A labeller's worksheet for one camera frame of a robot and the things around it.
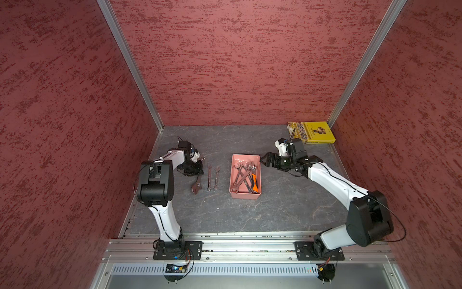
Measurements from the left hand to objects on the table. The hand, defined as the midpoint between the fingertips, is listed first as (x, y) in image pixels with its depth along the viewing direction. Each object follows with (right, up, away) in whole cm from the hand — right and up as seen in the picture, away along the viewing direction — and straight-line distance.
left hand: (200, 175), depth 97 cm
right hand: (+34, +7, -11) cm, 37 cm away
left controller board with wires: (-6, -34, -25) cm, 42 cm away
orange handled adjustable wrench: (+29, -2, -5) cm, 30 cm away
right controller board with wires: (+56, -34, -27) cm, 71 cm away
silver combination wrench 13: (+6, -6, -5) cm, 9 cm away
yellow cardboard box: (+69, +25, +17) cm, 75 cm away
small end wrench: (+9, -6, -4) cm, 12 cm away
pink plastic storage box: (+24, -8, -5) cm, 26 cm away
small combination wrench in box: (+20, +5, +4) cm, 21 cm away
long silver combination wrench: (+19, -4, -12) cm, 23 cm away
